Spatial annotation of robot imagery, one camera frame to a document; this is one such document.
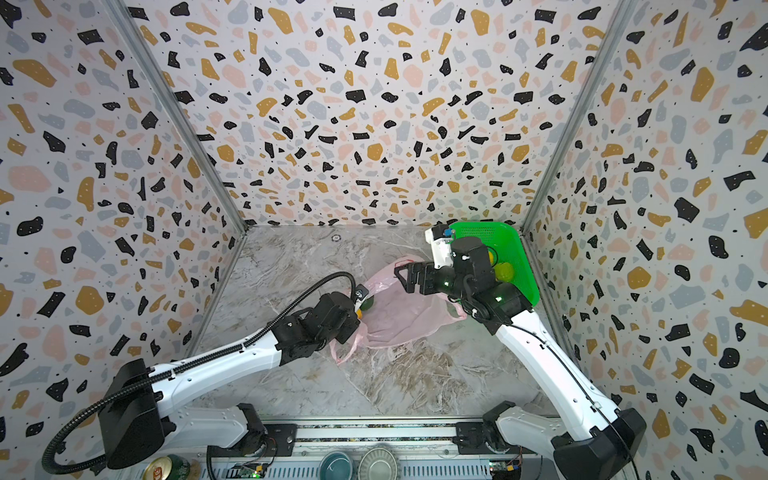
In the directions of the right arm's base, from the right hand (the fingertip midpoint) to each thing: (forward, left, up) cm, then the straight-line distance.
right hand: (405, 264), depth 68 cm
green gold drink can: (-37, +48, -21) cm, 64 cm away
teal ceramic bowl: (-36, +16, -32) cm, 50 cm away
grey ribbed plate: (-35, +6, -32) cm, 48 cm away
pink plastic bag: (+5, +2, -34) cm, 34 cm away
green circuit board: (-37, +36, -32) cm, 61 cm away
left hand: (-2, +15, -16) cm, 22 cm away
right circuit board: (-36, -25, -34) cm, 55 cm away
